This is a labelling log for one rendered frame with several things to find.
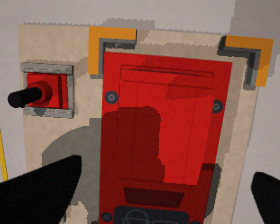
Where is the red hood shell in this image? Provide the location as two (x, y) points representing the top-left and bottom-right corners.
(114, 69), (217, 194)

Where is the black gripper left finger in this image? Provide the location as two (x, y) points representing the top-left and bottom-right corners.
(0, 155), (82, 224)

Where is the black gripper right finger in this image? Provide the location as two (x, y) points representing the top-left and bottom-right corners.
(251, 172), (280, 224)

